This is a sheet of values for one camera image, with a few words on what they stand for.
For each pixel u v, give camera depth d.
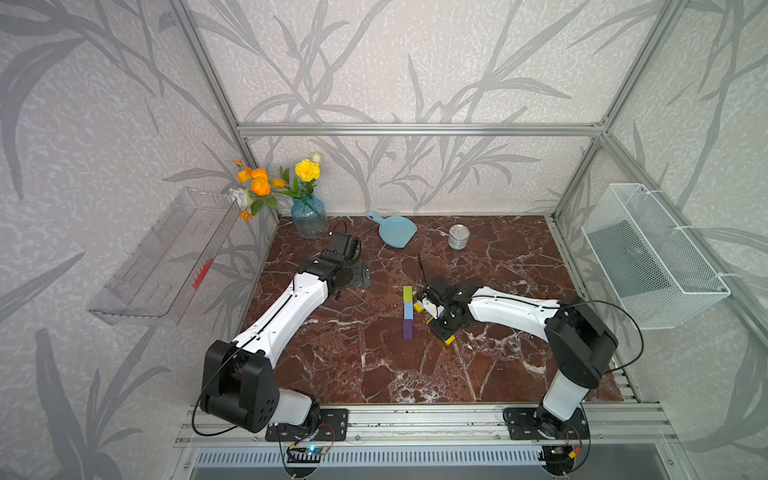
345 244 0.65
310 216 1.06
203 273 0.65
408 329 0.89
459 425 0.75
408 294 0.95
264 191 0.79
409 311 0.94
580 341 0.46
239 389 0.41
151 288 0.63
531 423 0.73
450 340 0.85
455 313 0.64
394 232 1.16
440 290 0.71
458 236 1.08
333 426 0.73
